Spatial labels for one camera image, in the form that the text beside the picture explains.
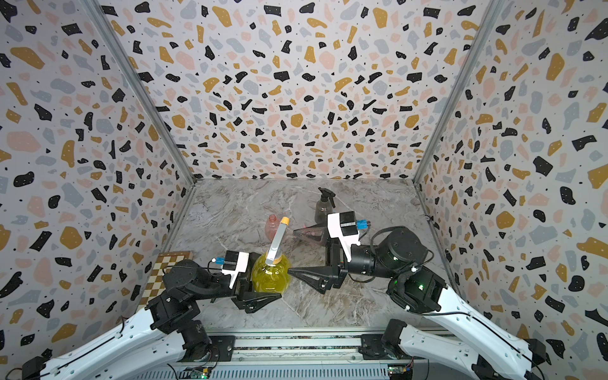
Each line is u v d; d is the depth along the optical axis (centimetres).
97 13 69
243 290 52
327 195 92
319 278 42
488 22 73
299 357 73
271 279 55
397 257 37
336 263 40
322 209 99
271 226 93
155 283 84
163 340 59
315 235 49
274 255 42
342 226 37
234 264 46
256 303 52
